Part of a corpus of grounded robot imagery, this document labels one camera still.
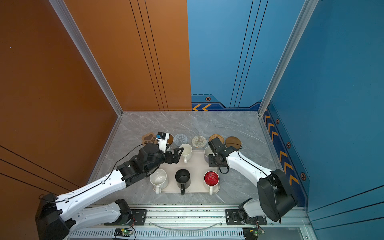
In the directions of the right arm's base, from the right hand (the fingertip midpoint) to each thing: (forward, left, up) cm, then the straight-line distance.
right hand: (211, 162), depth 87 cm
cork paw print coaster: (+22, +43, -4) cm, 48 cm away
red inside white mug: (-9, +1, -2) cm, 9 cm away
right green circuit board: (-33, -17, -6) cm, 38 cm away
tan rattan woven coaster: (+22, -3, -5) cm, 23 cm away
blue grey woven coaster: (+19, +20, -3) cm, 28 cm away
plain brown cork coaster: (+18, -16, -5) cm, 25 cm away
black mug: (-8, +17, -2) cm, 19 cm away
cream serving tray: (-1, +8, -4) cm, 10 cm away
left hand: (0, +18, +17) cm, 25 cm away
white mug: (-8, +31, -3) cm, 32 cm away
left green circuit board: (-33, +44, -6) cm, 55 cm away
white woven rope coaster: (+18, +8, -4) cm, 20 cm away
